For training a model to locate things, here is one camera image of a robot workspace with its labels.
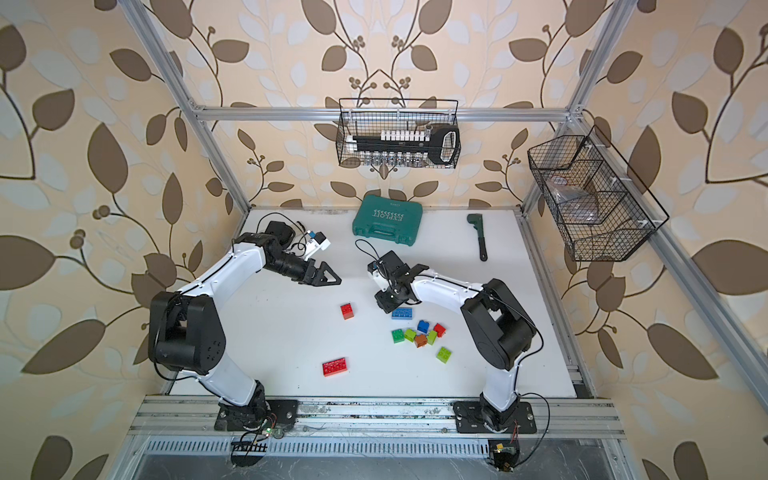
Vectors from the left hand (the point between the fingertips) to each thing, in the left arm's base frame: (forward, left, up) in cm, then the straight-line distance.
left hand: (326, 277), depth 83 cm
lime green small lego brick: (-16, -33, -14) cm, 39 cm away
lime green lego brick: (-11, -24, -14) cm, 29 cm away
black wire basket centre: (+45, -4, +20) cm, 49 cm away
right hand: (0, -16, -12) cm, 20 cm away
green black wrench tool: (+36, -51, -13) cm, 63 cm away
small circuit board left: (-40, +15, -14) cm, 44 cm away
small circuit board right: (-39, -46, -18) cm, 63 cm away
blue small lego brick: (-8, -28, -14) cm, 32 cm away
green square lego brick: (-11, -20, -14) cm, 27 cm away
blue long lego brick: (-4, -22, -14) cm, 26 cm away
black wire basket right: (+8, -71, +20) cm, 74 cm away
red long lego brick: (-20, -3, -16) cm, 25 cm away
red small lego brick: (-4, -5, -12) cm, 14 cm away
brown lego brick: (-12, -27, -14) cm, 33 cm away
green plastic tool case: (+33, -17, -10) cm, 38 cm away
